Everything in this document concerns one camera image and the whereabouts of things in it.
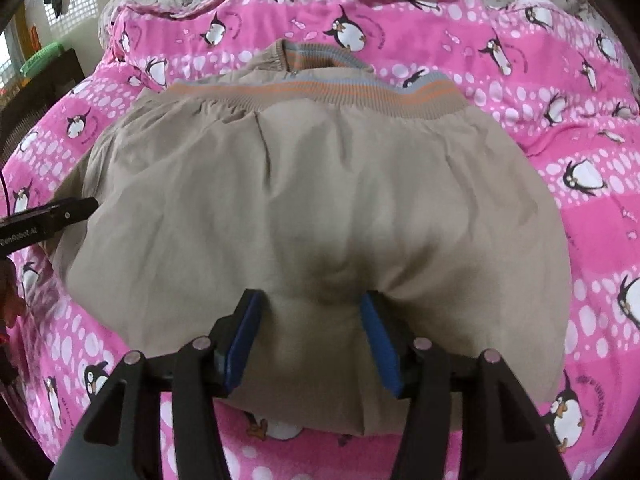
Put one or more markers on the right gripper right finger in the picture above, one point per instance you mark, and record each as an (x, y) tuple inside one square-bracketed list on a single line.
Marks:
[(503, 436)]

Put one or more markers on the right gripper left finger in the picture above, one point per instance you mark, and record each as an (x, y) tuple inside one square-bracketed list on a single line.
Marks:
[(208, 368)]

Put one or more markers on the beige jacket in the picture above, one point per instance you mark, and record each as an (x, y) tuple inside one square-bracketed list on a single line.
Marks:
[(305, 176)]

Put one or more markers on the person left hand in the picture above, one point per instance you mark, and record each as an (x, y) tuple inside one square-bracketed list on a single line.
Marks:
[(12, 305)]

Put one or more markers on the dark wooden table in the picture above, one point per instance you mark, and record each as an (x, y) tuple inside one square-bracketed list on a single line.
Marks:
[(32, 102)]

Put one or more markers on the green plastic basket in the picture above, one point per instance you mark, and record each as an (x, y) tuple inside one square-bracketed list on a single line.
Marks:
[(41, 59)]

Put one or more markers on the pink penguin blanket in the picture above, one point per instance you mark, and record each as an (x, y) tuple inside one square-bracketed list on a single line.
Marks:
[(555, 85)]

